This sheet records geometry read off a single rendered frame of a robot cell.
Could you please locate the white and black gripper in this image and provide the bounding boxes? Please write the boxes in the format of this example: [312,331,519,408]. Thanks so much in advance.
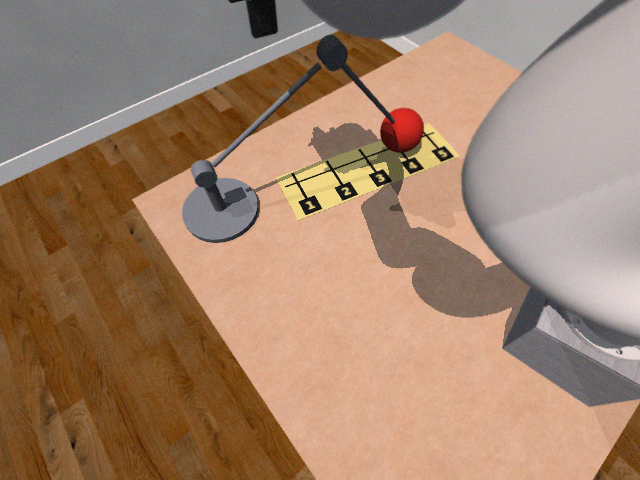
[246,0,278,38]

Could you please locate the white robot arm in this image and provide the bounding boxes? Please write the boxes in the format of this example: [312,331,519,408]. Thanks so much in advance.
[302,0,640,361]

